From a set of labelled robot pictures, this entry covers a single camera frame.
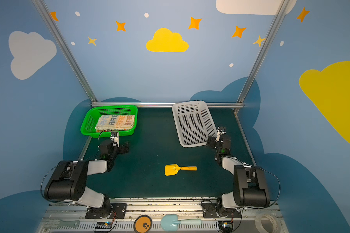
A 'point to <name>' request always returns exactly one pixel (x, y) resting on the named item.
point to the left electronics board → (104, 225)
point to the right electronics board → (226, 226)
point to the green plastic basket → (93, 113)
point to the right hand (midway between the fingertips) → (217, 135)
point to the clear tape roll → (275, 221)
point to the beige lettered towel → (114, 122)
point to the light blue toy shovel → (169, 223)
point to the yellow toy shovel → (173, 169)
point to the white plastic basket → (194, 123)
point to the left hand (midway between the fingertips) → (120, 141)
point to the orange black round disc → (142, 224)
